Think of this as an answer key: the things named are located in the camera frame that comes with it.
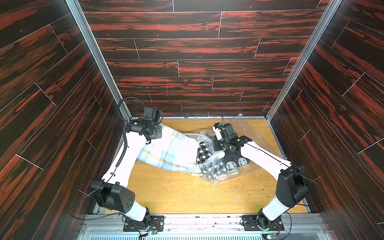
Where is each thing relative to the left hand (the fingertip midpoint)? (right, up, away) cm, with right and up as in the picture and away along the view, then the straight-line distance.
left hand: (155, 132), depth 80 cm
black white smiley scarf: (+33, -21, +6) cm, 40 cm away
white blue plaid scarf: (+10, -10, +6) cm, 16 cm away
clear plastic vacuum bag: (+59, +4, +33) cm, 67 cm away
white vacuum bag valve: (+37, -13, +4) cm, 39 cm away
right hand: (+36, -5, +9) cm, 38 cm away
